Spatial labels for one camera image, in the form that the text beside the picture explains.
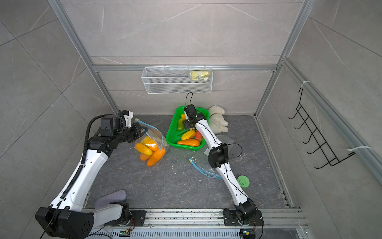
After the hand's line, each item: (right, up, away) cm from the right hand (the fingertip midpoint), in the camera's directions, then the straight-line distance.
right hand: (189, 122), depth 107 cm
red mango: (+6, -9, -4) cm, 12 cm away
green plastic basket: (+11, +8, +4) cm, 14 cm away
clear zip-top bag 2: (+8, -25, -15) cm, 30 cm away
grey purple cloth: (-37, -40, -28) cm, 62 cm away
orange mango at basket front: (+2, -13, -11) cm, 18 cm away
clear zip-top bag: (-22, -15, -21) cm, 34 cm away
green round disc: (+31, -34, -25) cm, 52 cm away
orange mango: (-28, -22, -17) cm, 39 cm away
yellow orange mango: (-27, -16, -21) cm, 37 cm away
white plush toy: (+19, 0, -6) cm, 20 cm away
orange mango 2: (-20, -20, -19) cm, 34 cm away
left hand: (-20, -3, -33) cm, 39 cm away
